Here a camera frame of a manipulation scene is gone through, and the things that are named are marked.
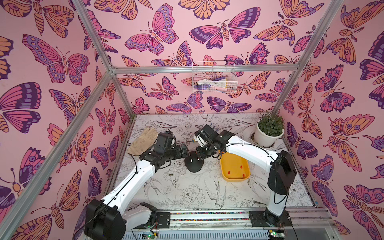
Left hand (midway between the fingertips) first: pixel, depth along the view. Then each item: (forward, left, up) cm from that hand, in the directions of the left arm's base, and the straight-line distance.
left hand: (183, 149), depth 82 cm
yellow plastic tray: (-4, -31, -15) cm, 34 cm away
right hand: (-1, -8, -3) cm, 9 cm away
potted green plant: (+15, -51, +1) cm, 53 cm away
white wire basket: (+44, -19, +17) cm, 51 cm away
